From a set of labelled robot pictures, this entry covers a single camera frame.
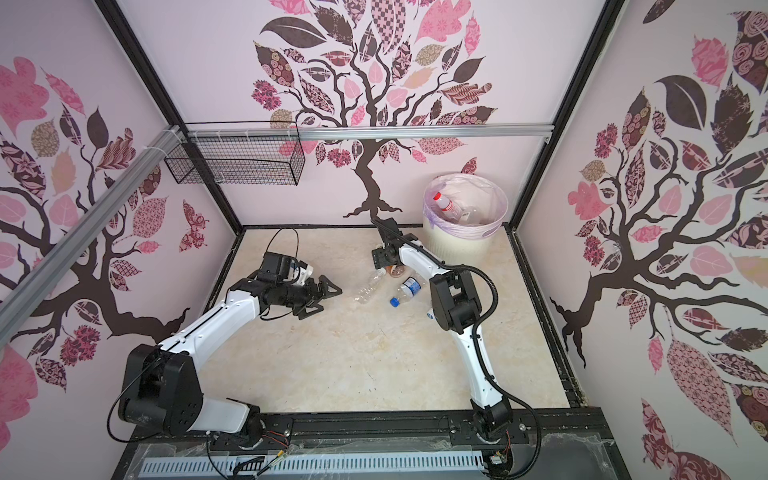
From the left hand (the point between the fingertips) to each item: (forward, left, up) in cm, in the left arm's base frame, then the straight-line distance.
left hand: (333, 302), depth 82 cm
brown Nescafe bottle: (+18, -18, -9) cm, 27 cm away
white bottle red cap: (+32, -36, +7) cm, 49 cm away
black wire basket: (+44, +24, +20) cm, 54 cm away
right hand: (+26, -16, -9) cm, 32 cm away
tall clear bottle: (+11, -8, -13) cm, 19 cm away
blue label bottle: (+11, -23, -9) cm, 27 cm away
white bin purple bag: (+31, -41, +4) cm, 52 cm away
